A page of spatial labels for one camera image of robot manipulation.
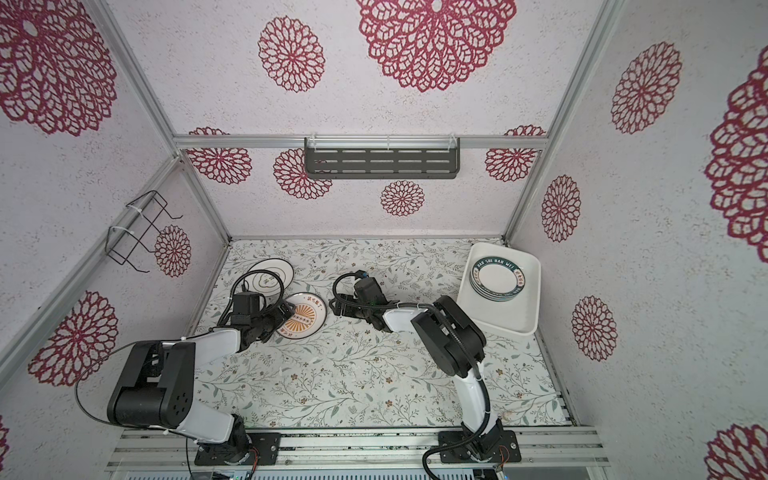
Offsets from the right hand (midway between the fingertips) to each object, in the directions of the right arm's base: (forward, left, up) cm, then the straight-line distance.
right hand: (335, 301), depth 95 cm
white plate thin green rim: (+10, +28, -4) cm, 30 cm away
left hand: (-4, +15, -3) cm, 15 cm away
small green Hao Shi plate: (+12, -55, -4) cm, 56 cm away
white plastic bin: (0, -60, -6) cm, 60 cm away
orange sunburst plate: (-4, +9, -5) cm, 11 cm away
